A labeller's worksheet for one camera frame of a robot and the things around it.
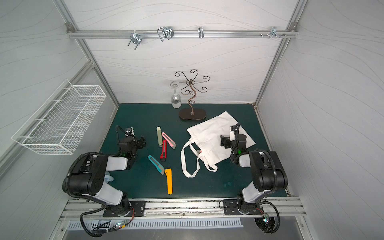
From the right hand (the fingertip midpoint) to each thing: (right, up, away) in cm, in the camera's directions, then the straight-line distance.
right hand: (230, 133), depth 95 cm
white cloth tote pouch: (-16, -6, 0) cm, 17 cm away
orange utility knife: (-38, -21, -11) cm, 45 cm away
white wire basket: (-86, +7, -27) cm, 91 cm away
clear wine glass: (-35, +22, 0) cm, 42 cm away
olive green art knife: (-48, -2, +6) cm, 48 cm away
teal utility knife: (-44, -19, -9) cm, 49 cm away
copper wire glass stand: (-25, +13, +19) cm, 34 cm away
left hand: (-61, -2, -1) cm, 61 cm away
